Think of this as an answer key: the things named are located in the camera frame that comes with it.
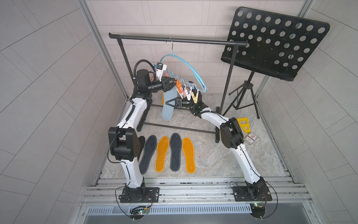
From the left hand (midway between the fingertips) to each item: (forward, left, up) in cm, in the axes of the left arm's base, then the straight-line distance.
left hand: (177, 81), depth 76 cm
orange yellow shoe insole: (-23, +10, -35) cm, 43 cm away
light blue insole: (-8, +6, -16) cm, 19 cm away
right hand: (-4, +6, -15) cm, 17 cm away
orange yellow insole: (-25, -7, -35) cm, 44 cm away
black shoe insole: (-18, +24, -36) cm, 47 cm away
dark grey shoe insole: (-22, +18, -35) cm, 45 cm away
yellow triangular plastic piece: (-4, -48, -35) cm, 59 cm away
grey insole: (-19, +1, -35) cm, 40 cm away
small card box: (-17, -48, -33) cm, 61 cm away
